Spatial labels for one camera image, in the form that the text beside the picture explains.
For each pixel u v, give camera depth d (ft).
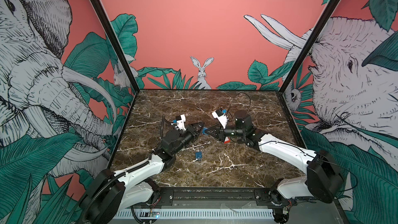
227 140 3.04
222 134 2.17
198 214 2.30
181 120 2.39
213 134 2.39
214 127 2.33
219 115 2.21
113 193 1.32
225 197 2.47
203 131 2.41
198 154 2.89
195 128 2.29
